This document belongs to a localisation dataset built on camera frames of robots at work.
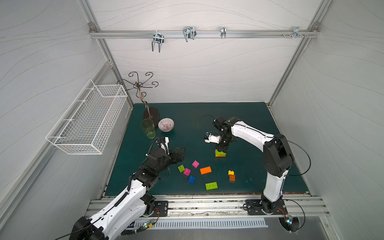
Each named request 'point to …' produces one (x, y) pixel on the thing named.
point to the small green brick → (181, 168)
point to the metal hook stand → (149, 112)
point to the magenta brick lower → (187, 171)
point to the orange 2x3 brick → (205, 170)
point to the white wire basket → (85, 127)
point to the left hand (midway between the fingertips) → (179, 150)
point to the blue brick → (191, 179)
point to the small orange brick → (219, 155)
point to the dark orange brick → (232, 177)
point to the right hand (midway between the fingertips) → (220, 147)
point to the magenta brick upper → (195, 164)
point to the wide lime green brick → (211, 186)
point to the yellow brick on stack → (230, 172)
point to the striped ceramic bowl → (166, 124)
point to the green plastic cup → (147, 124)
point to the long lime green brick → (218, 153)
